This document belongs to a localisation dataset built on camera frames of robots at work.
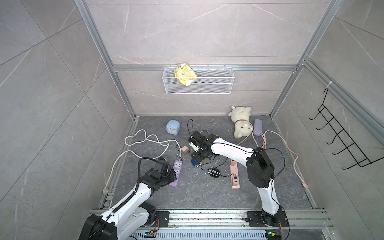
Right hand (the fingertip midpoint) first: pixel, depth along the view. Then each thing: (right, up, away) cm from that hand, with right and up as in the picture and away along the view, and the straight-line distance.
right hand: (199, 156), depth 91 cm
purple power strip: (-14, -7, -3) cm, 15 cm away
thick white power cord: (-21, +6, +5) cm, 22 cm away
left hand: (-13, -8, -5) cm, 17 cm away
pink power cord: (+44, +9, +9) cm, 46 cm away
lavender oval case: (+44, +16, +17) cm, 50 cm away
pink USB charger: (-9, +3, +7) cm, 12 cm away
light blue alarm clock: (-18, +18, +12) cm, 29 cm away
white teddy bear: (+32, +27, +19) cm, 46 cm away
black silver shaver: (+9, -9, -4) cm, 13 cm away
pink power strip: (+19, -12, -12) cm, 25 cm away
